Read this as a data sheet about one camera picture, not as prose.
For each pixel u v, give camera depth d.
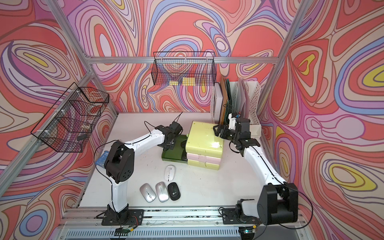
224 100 0.84
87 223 0.74
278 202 0.41
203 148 0.74
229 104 0.87
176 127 0.77
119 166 0.51
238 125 0.64
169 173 0.86
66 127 0.73
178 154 0.97
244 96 0.88
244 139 0.61
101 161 0.93
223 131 0.73
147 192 0.80
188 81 0.82
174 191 0.80
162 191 0.80
